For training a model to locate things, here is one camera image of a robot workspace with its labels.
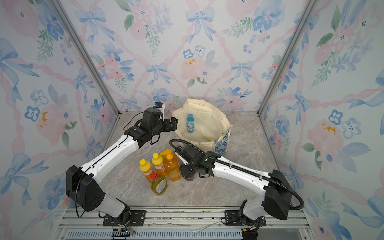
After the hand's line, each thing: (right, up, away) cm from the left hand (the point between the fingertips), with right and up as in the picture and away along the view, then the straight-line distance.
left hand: (172, 119), depth 81 cm
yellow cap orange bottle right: (-6, -21, -9) cm, 24 cm away
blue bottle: (+10, -2, +20) cm, 22 cm away
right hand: (+8, -24, -3) cm, 26 cm away
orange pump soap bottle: (+1, -23, -4) cm, 23 cm away
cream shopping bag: (+23, -4, +18) cm, 30 cm away
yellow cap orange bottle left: (-11, -24, -10) cm, 28 cm away
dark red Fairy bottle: (+7, -34, +7) cm, 36 cm away
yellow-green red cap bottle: (-5, -32, -7) cm, 34 cm away
